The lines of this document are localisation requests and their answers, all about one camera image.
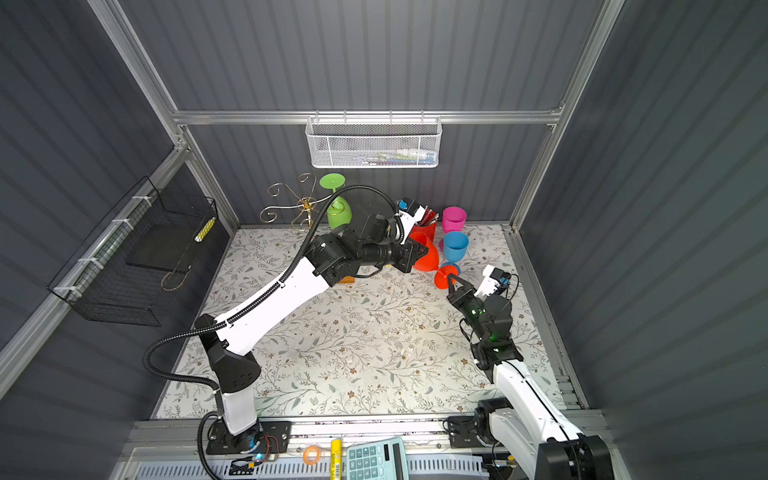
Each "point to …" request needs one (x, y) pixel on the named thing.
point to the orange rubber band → (306, 455)
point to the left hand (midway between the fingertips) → (429, 248)
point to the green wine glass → (338, 212)
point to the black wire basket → (140, 250)
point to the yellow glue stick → (336, 460)
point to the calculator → (380, 460)
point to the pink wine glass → (453, 219)
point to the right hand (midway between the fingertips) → (451, 278)
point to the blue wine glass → (455, 245)
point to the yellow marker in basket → (205, 230)
